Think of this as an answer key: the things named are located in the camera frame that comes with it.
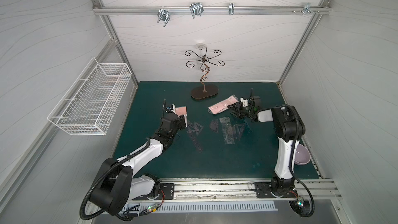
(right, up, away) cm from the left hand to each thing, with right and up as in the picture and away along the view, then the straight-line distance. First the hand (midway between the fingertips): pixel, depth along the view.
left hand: (180, 116), depth 87 cm
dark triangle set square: (+7, -8, +9) cm, 14 cm away
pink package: (+26, +5, +18) cm, 32 cm away
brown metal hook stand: (+11, +15, +27) cm, 33 cm away
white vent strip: (+14, -40, -17) cm, 45 cm away
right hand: (+30, +4, +15) cm, 34 cm away
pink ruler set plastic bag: (-2, +2, +17) cm, 18 cm away
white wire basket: (-39, +7, -18) cm, 44 cm away
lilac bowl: (+68, -22, -2) cm, 72 cm away
